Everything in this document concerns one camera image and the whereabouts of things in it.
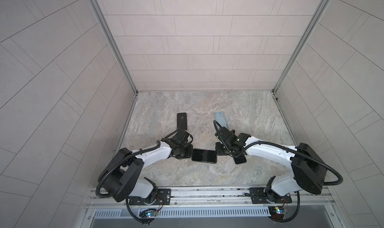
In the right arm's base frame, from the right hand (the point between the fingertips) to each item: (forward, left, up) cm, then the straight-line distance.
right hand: (215, 153), depth 83 cm
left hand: (+2, +10, -2) cm, 11 cm away
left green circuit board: (-25, +33, +1) cm, 42 cm away
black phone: (-4, -14, -3) cm, 14 cm away
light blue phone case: (+26, -7, -3) cm, 27 cm away
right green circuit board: (-28, -25, -4) cm, 38 cm away
